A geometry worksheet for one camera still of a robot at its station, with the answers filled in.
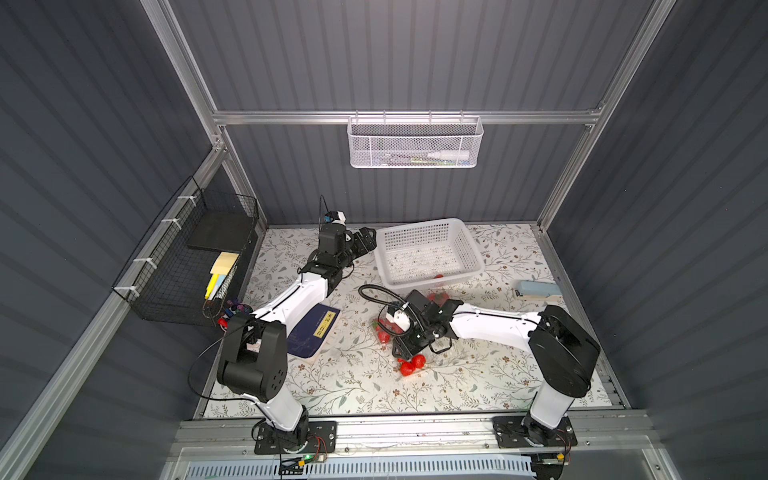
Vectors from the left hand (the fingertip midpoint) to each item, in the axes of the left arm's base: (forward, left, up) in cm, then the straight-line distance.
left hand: (373, 236), depth 86 cm
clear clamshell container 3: (-30, -21, -23) cm, 43 cm away
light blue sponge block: (-7, -54, -19) cm, 58 cm away
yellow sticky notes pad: (-16, +36, +5) cm, 40 cm away
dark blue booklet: (-20, +19, -22) cm, 36 cm away
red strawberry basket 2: (-31, -10, -20) cm, 39 cm away
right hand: (-26, -8, -19) cm, 34 cm away
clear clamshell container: (-26, -3, -8) cm, 27 cm away
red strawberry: (-9, -21, -21) cm, 31 cm away
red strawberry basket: (-23, -3, -19) cm, 30 cm away
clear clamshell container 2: (-5, -21, -23) cm, 31 cm away
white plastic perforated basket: (+12, -19, -23) cm, 32 cm away
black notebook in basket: (-3, +40, +6) cm, 41 cm away
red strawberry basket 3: (-30, -13, -20) cm, 38 cm away
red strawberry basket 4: (-1, -22, -19) cm, 29 cm away
